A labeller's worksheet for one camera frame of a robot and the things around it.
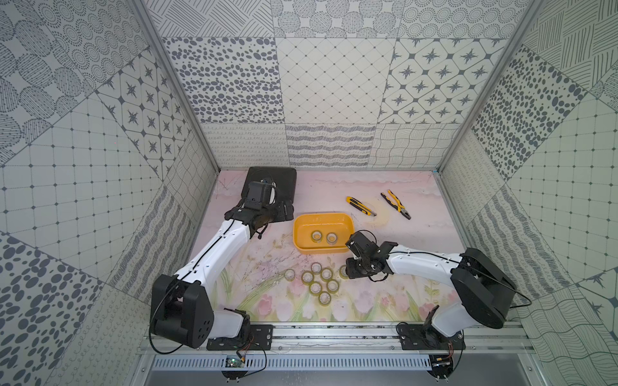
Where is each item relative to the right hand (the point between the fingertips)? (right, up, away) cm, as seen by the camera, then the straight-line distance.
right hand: (353, 272), depth 87 cm
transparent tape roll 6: (-17, -1, -1) cm, 17 cm away
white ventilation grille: (-19, -21, -17) cm, 33 cm away
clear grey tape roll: (-7, +11, +8) cm, 16 cm away
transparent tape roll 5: (-10, -1, 0) cm, 10 cm away
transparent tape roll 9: (-23, -1, +1) cm, 24 cm away
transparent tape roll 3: (-8, -4, -3) cm, 9 cm away
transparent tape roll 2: (-4, +1, -2) cm, 4 cm away
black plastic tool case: (-29, +36, +28) cm, 54 cm away
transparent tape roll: (-14, +12, +9) cm, 20 cm away
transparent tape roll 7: (-14, -4, -3) cm, 15 cm away
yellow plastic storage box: (-11, +13, +9) cm, 19 cm away
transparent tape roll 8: (-11, -7, -5) cm, 14 cm away
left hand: (-26, +25, -3) cm, 37 cm away
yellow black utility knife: (+6, +23, +19) cm, 31 cm away
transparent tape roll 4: (-14, +1, +1) cm, 14 cm away
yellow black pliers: (+24, +23, +20) cm, 39 cm away
